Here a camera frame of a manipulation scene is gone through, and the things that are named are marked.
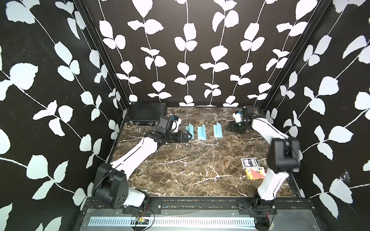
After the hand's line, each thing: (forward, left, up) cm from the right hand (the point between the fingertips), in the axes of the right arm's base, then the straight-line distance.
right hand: (229, 126), depth 95 cm
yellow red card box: (-28, -13, -10) cm, 33 cm away
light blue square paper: (0, +18, -8) cm, 19 cm away
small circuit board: (-52, +50, -12) cm, 73 cm away
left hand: (-12, +28, +7) cm, 32 cm away
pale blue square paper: (+5, +26, -9) cm, 28 cm away
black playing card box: (-21, -12, -10) cm, 26 cm away
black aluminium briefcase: (+23, +65, -14) cm, 71 cm away
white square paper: (+4, +6, -10) cm, 12 cm away
